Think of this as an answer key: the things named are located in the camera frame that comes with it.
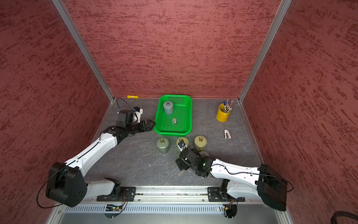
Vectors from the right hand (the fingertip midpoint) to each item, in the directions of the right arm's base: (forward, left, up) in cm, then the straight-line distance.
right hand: (184, 158), depth 82 cm
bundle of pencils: (+29, -30, +11) cm, 44 cm away
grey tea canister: (+40, +12, +3) cm, 42 cm away
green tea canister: (+8, +13, +3) cm, 16 cm away
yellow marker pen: (+58, +45, -4) cm, 74 cm away
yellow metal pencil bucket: (+31, -28, +1) cm, 42 cm away
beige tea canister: (+11, -1, +2) cm, 11 cm away
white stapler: (+18, -31, -4) cm, 36 cm away
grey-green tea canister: (+1, -12, +4) cm, 12 cm away
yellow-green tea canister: (+9, -10, +2) cm, 14 cm away
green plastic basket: (+27, +3, -2) cm, 27 cm away
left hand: (+16, +21, +11) cm, 29 cm away
